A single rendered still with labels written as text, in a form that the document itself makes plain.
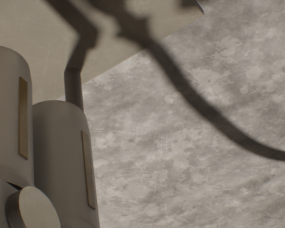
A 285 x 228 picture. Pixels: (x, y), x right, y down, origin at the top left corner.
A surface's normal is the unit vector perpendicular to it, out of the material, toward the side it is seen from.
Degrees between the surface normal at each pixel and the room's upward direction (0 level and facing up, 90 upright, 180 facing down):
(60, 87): 0
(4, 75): 90
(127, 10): 0
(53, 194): 90
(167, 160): 0
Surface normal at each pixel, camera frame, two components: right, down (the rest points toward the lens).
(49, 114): -0.07, -0.68
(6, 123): 0.49, -0.64
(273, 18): 0.13, 0.72
